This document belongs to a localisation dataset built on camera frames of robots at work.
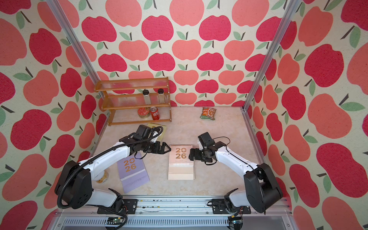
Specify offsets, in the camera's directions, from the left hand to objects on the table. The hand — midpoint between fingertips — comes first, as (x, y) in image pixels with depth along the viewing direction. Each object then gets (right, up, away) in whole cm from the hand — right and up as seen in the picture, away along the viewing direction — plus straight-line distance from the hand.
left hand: (165, 152), depth 82 cm
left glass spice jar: (-15, +37, +13) cm, 42 cm away
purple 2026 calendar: (-20, -13, +2) cm, 24 cm away
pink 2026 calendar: (+9, -10, +2) cm, 13 cm away
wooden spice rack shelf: (-28, +35, +34) cm, 56 cm away
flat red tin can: (-22, +25, +30) cm, 45 cm away
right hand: (+18, -5, +4) cm, 19 cm away
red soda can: (-11, +24, +22) cm, 34 cm away
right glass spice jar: (-5, +37, +16) cm, 41 cm away
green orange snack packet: (+31, +24, +32) cm, 51 cm away
